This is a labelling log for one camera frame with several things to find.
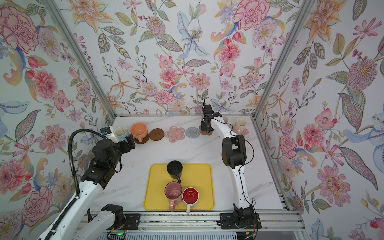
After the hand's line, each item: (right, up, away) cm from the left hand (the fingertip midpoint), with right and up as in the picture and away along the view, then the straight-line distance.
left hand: (127, 136), depth 76 cm
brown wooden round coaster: (-1, -4, +22) cm, 23 cm away
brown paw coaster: (+43, +2, +35) cm, 55 cm away
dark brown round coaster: (+7, 0, +34) cm, 34 cm away
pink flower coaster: (+21, +1, +34) cm, 40 cm away
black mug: (+23, -19, +11) cm, 32 cm away
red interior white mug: (+32, -33, +5) cm, 46 cm away
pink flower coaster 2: (+72, +2, +34) cm, 80 cm away
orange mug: (-5, +3, +31) cm, 31 cm away
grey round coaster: (+33, +2, +34) cm, 48 cm away
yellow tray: (+37, -24, +12) cm, 45 cm away
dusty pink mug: (+23, -30, +5) cm, 38 cm away
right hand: (+44, +6, +30) cm, 54 cm away
